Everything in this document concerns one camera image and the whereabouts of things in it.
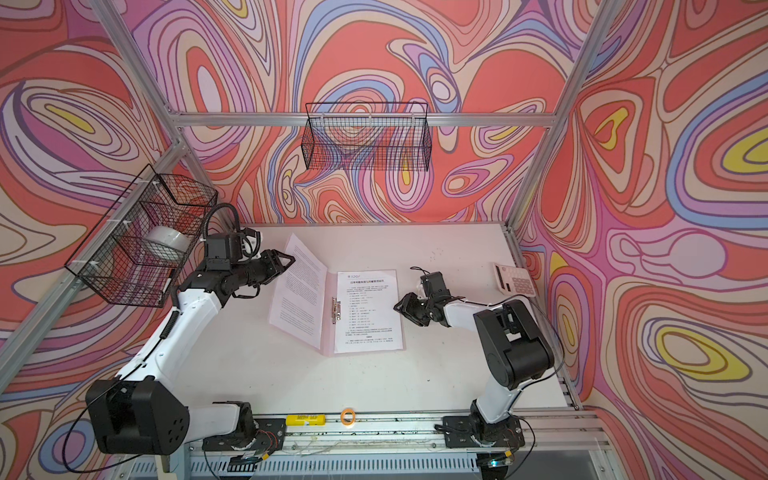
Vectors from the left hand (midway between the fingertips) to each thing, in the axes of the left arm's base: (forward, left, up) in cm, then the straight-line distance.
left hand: (294, 259), depth 80 cm
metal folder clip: (-3, -9, -23) cm, 25 cm away
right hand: (-6, -30, -22) cm, 38 cm away
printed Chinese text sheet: (-3, -20, -23) cm, 31 cm away
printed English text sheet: (-9, -1, -10) cm, 13 cm away
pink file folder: (-10, -7, -22) cm, 26 cm away
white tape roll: (0, +28, +9) cm, 30 cm away
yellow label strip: (-35, -4, -21) cm, 41 cm away
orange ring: (-34, -14, -23) cm, 43 cm away
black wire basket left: (-8, +38, +8) cm, 40 cm away
